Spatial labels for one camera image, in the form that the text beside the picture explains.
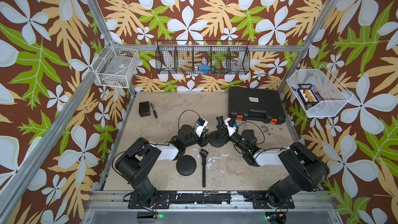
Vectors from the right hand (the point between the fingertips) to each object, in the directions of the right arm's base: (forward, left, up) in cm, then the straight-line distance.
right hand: (218, 125), depth 85 cm
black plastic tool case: (+22, -29, -8) cm, 37 cm away
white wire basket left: (+26, +58, +21) cm, 67 cm away
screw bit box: (+13, -49, +12) cm, 51 cm away
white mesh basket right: (+11, -54, +13) cm, 57 cm away
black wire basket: (+41, +6, +17) cm, 45 cm away
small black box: (+20, +49, -10) cm, 54 cm away
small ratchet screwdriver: (+20, +43, -13) cm, 49 cm away
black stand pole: (-12, +8, -12) cm, 19 cm away
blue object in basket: (+33, +7, +14) cm, 37 cm away
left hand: (-2, +4, -3) cm, 5 cm away
